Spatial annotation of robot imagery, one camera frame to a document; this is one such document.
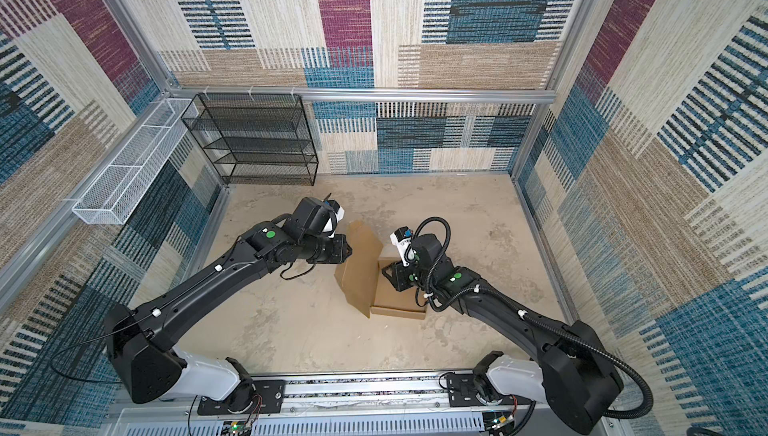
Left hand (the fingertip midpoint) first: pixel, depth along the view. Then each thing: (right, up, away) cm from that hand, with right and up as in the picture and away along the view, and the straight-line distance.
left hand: (353, 247), depth 75 cm
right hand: (+9, -8, +6) cm, 13 cm away
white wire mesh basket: (-56, +14, -4) cm, 57 cm away
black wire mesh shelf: (-40, +35, +36) cm, 64 cm away
